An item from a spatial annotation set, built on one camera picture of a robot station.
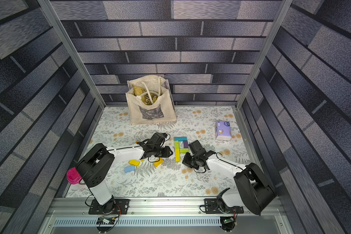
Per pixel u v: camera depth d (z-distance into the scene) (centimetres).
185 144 97
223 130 98
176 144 98
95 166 50
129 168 87
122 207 74
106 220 71
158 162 80
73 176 75
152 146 73
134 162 88
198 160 66
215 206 73
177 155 92
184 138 100
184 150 94
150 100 95
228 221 73
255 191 43
